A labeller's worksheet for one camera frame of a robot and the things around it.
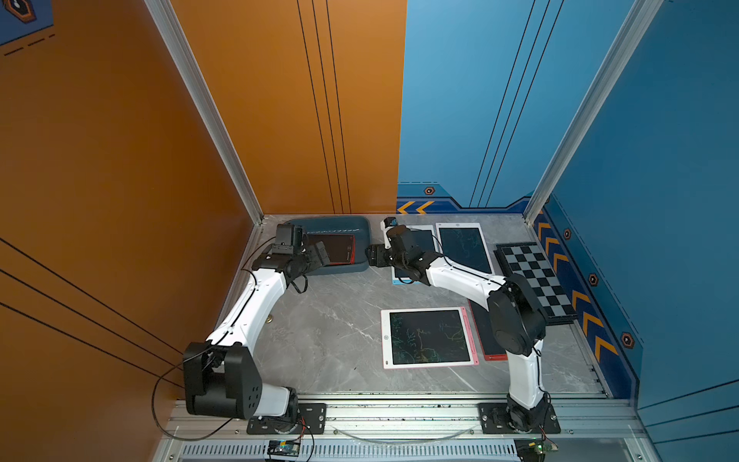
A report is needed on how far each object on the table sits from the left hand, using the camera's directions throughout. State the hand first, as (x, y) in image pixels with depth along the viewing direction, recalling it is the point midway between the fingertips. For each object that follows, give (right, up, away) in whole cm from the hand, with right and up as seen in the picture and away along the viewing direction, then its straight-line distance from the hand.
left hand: (316, 253), depth 87 cm
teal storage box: (+11, +10, +26) cm, 30 cm away
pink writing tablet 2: (+36, -26, +1) cm, 44 cm away
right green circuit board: (+57, -48, -16) cm, 76 cm away
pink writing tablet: (+52, +2, +24) cm, 57 cm away
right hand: (+18, +1, +6) cm, 18 cm away
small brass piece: (-15, -21, +3) cm, 26 cm away
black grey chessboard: (+73, -3, +16) cm, 75 cm away
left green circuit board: (-5, -49, -15) cm, 51 cm away
